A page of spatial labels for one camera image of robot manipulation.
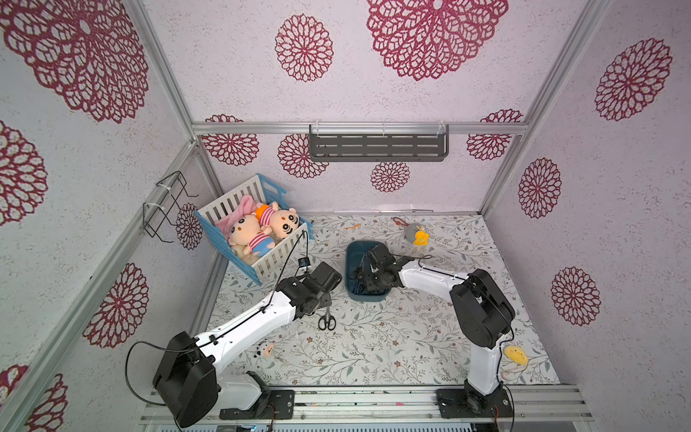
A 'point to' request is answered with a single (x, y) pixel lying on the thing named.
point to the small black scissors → (327, 320)
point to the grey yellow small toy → (416, 235)
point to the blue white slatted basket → (264, 192)
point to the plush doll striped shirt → (246, 230)
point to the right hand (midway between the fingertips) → (376, 281)
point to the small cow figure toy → (267, 349)
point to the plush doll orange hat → (274, 220)
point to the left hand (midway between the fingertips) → (317, 296)
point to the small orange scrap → (351, 228)
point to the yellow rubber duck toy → (516, 355)
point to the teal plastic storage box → (355, 290)
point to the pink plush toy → (247, 207)
